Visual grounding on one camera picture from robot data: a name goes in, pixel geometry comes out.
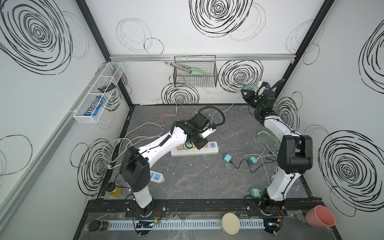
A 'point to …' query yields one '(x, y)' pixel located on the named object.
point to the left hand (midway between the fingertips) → (203, 140)
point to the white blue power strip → (156, 177)
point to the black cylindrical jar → (96, 225)
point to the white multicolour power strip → (211, 148)
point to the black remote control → (111, 86)
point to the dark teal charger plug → (252, 160)
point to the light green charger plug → (187, 145)
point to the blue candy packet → (90, 111)
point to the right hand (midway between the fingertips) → (241, 88)
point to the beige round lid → (230, 224)
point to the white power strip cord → (106, 145)
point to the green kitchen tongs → (190, 70)
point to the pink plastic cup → (320, 216)
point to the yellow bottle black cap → (113, 189)
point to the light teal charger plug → (227, 157)
